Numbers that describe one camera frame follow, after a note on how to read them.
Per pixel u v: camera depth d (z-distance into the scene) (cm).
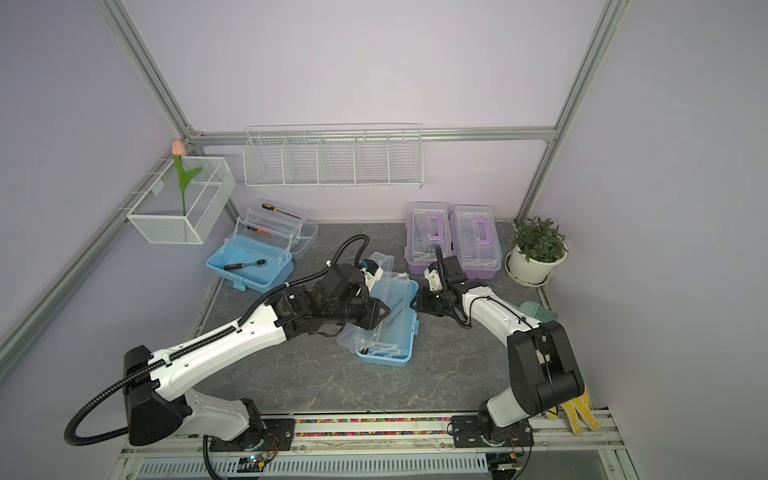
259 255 105
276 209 111
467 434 73
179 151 85
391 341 83
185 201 83
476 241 100
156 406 40
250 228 107
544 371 44
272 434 74
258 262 108
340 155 99
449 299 66
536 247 91
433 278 85
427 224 106
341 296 54
